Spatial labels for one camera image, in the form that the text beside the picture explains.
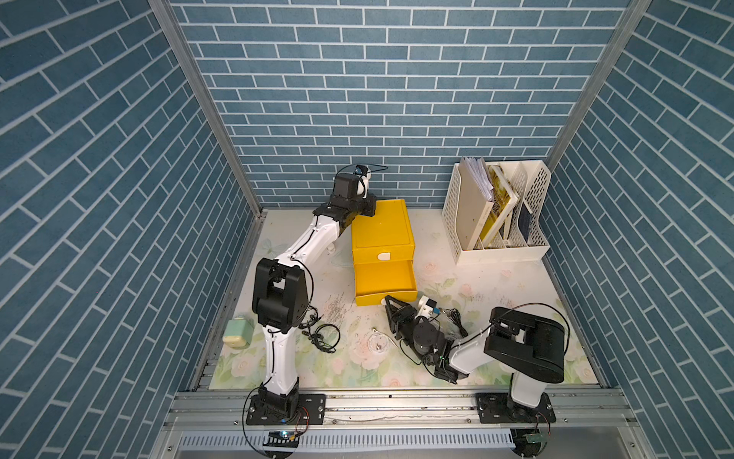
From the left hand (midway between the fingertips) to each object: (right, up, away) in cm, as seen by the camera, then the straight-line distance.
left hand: (380, 198), depth 93 cm
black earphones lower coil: (-17, -44, -6) cm, 47 cm away
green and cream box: (-40, -39, -14) cm, 58 cm away
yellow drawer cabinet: (+1, -17, -10) cm, 20 cm away
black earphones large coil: (-22, -38, -2) cm, 44 cm away
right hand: (+1, -32, -12) cm, 34 cm away
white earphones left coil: (-1, -44, -8) cm, 45 cm away
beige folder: (+29, -3, -7) cm, 30 cm away
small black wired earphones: (+24, -38, -2) cm, 45 cm away
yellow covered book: (+40, -2, -1) cm, 40 cm away
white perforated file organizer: (+53, -12, +13) cm, 56 cm away
